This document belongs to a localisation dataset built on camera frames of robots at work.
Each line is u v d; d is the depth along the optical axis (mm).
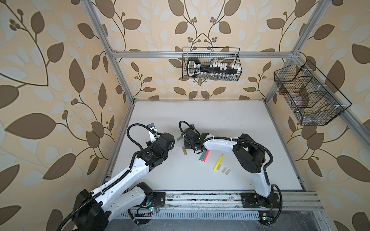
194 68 843
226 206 737
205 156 906
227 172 843
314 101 724
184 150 915
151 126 667
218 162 868
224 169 848
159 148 594
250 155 517
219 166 860
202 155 906
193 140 734
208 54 894
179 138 970
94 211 384
